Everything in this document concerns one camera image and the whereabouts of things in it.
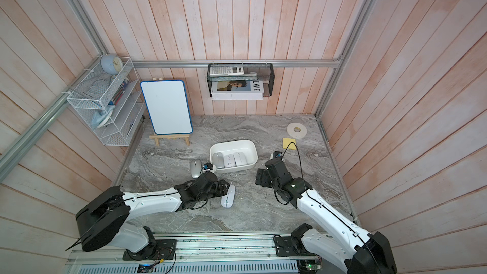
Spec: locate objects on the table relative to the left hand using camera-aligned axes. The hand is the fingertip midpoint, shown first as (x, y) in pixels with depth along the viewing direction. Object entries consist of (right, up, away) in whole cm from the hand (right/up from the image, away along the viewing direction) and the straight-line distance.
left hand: (224, 188), depth 86 cm
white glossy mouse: (+7, +12, +12) cm, 18 cm away
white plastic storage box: (+12, +18, +16) cm, 27 cm away
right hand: (+19, +8, -3) cm, 21 cm away
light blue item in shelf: (-54, +33, -5) cm, 63 cm away
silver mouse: (-15, +8, +9) cm, 20 cm away
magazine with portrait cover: (+6, +47, +7) cm, 48 cm away
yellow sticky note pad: (+35, +21, +22) cm, 47 cm away
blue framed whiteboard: (-29, +38, +9) cm, 49 cm away
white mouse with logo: (+2, +11, +9) cm, 15 cm away
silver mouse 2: (-4, +12, +12) cm, 17 cm away
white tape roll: (+42, +28, +27) cm, 58 cm away
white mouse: (+2, -5, -3) cm, 6 cm away
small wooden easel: (-39, +24, +18) cm, 49 cm away
